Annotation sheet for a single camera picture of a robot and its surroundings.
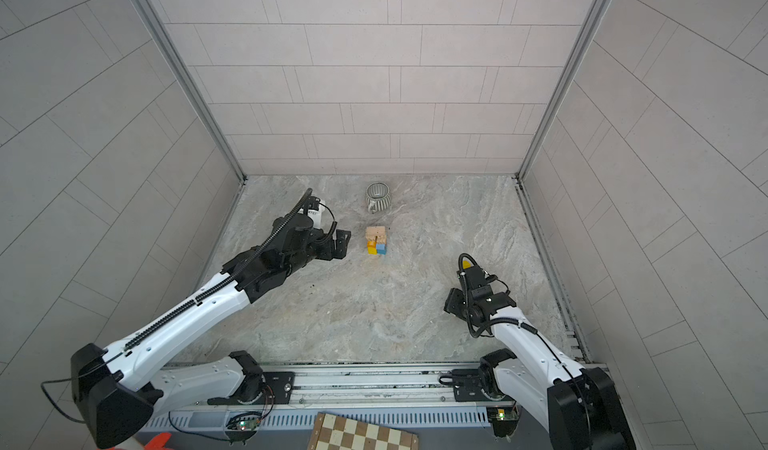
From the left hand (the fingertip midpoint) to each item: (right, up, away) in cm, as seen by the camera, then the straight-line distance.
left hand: (345, 230), depth 74 cm
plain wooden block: (+6, -3, +15) cm, 16 cm away
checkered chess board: (-1, -43, -10) cm, 44 cm away
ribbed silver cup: (+6, +8, +31) cm, 33 cm away
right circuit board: (+38, -43, -6) cm, 58 cm away
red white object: (-37, -43, -13) cm, 58 cm away
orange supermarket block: (+5, -8, +18) cm, 21 cm away
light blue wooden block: (+8, -8, +18) cm, 21 cm away
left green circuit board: (-20, -42, -10) cm, 48 cm away
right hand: (+29, -23, +11) cm, 38 cm away
